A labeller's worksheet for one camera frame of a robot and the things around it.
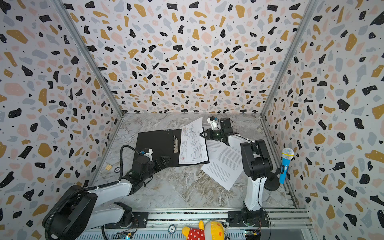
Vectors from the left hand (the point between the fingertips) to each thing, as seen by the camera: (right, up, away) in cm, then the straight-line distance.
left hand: (164, 158), depth 87 cm
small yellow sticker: (-35, -6, +3) cm, 35 cm away
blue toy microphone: (+61, +6, -19) cm, 64 cm away
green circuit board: (-15, -33, -17) cm, 40 cm away
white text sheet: (+37, -7, +5) cm, 37 cm away
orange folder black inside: (-5, +7, +16) cm, 18 cm away
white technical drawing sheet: (+16, +4, +12) cm, 20 cm away
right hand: (+20, +15, +6) cm, 25 cm away
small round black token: (-30, -8, +3) cm, 31 cm away
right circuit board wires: (+46, -33, -16) cm, 59 cm away
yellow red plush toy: (+26, -27, -22) cm, 44 cm away
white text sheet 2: (+30, +4, +15) cm, 34 cm away
